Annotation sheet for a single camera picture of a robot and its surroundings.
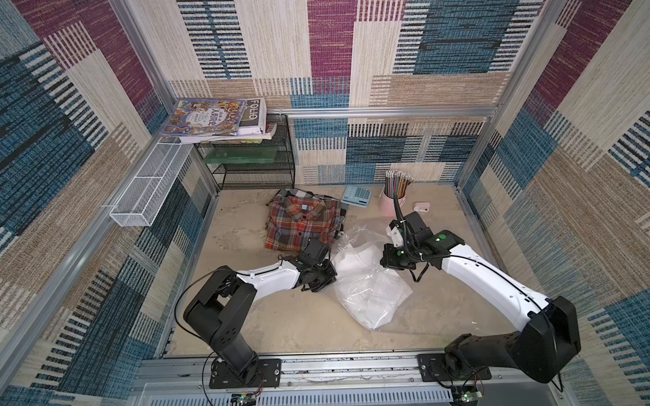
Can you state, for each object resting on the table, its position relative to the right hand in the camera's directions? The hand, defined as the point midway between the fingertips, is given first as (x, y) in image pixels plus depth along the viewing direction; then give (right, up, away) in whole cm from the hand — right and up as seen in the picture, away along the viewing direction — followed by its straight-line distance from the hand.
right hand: (379, 259), depth 81 cm
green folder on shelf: (-50, +37, +19) cm, 65 cm away
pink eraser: (+25, +17, +31) cm, 43 cm away
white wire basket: (-67, +17, -11) cm, 70 cm away
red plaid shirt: (-30, +11, +21) cm, 38 cm away
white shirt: (-3, -11, 0) cm, 11 cm away
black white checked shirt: (-10, +17, +30) cm, 36 cm away
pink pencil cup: (+9, +18, +26) cm, 32 cm away
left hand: (-12, -8, +8) cm, 17 cm away
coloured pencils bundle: (+11, +26, +22) cm, 36 cm away
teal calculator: (-3, +22, +34) cm, 41 cm away
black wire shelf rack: (-39, +33, +13) cm, 53 cm away
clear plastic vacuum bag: (-5, +7, +10) cm, 13 cm away
